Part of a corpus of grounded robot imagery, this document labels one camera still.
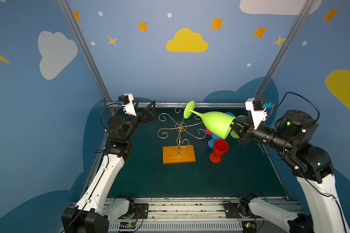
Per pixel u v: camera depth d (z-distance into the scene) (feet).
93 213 1.24
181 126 2.31
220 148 2.63
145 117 1.92
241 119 1.49
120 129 1.62
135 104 2.21
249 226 2.40
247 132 1.38
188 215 2.41
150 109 1.93
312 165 1.09
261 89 3.52
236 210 2.46
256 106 1.33
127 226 2.40
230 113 1.77
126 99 1.77
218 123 1.52
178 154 3.07
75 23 2.42
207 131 1.64
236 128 1.63
